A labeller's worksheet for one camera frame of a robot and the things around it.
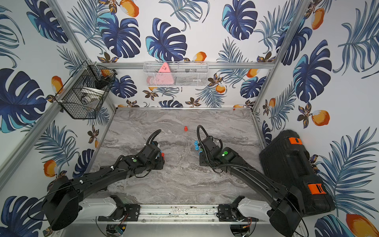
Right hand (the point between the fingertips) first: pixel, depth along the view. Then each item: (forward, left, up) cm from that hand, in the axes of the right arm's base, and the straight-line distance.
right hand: (204, 158), depth 79 cm
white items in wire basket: (+25, +62, +22) cm, 71 cm away
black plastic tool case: (-5, -39, +7) cm, 40 cm away
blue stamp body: (+17, +4, -12) cm, 21 cm away
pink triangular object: (+43, +24, +23) cm, 54 cm away
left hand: (+1, +23, -5) cm, 24 cm away
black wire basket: (+21, +69, +25) cm, 76 cm away
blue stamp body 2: (-6, +3, +18) cm, 19 cm away
